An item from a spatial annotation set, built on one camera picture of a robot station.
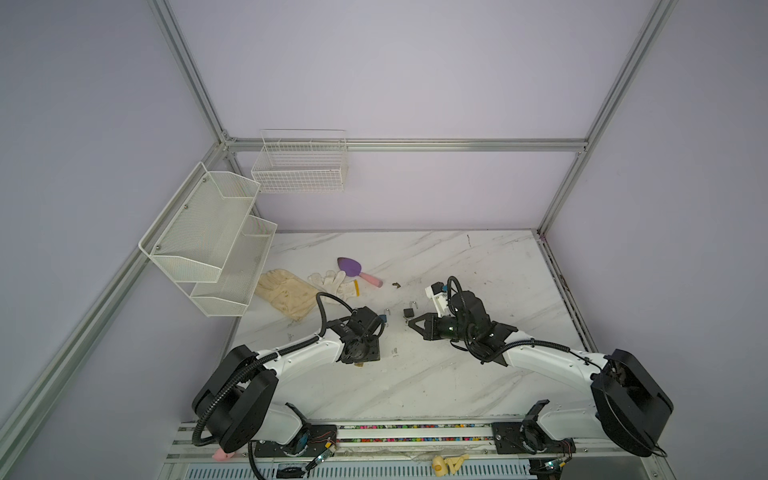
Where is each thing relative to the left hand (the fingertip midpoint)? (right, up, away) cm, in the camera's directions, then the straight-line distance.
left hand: (368, 354), depth 86 cm
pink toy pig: (-33, -19, -17) cm, 42 cm away
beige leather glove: (-29, +15, +16) cm, 36 cm away
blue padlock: (+4, +9, +10) cm, 14 cm away
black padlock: (+12, +10, +10) cm, 19 cm away
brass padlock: (-3, -3, 0) cm, 4 cm away
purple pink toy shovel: (-7, +24, +22) cm, 34 cm away
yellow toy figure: (+19, -20, -17) cm, 33 cm away
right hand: (+11, +10, -7) cm, 17 cm away
